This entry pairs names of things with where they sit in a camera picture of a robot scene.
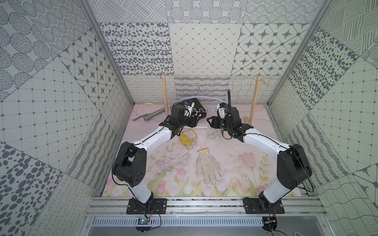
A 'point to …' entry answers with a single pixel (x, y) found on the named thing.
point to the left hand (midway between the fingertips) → (201, 116)
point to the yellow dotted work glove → (188, 138)
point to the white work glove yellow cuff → (206, 163)
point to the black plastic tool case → (199, 109)
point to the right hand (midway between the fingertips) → (210, 120)
